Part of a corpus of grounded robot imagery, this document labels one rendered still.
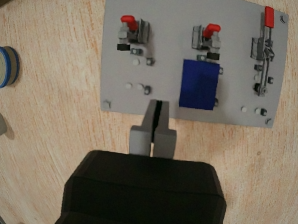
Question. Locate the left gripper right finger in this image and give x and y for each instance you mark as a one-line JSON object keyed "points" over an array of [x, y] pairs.
{"points": [[165, 139]]}

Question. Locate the grey metal fixture plate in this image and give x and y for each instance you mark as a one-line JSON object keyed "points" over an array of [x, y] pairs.
{"points": [[171, 25]]}

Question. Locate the grey toggle clamp with red handle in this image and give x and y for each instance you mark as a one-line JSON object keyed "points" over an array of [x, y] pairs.
{"points": [[257, 46], [141, 29]]}

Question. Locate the dark blue flat plate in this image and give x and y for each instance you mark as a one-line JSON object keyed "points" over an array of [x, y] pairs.
{"points": [[198, 84]]}

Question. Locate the white plastic bottle with black cap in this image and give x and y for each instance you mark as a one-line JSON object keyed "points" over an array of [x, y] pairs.
{"points": [[3, 126]]}

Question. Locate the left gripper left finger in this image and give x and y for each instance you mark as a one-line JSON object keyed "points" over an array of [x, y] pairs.
{"points": [[140, 136]]}

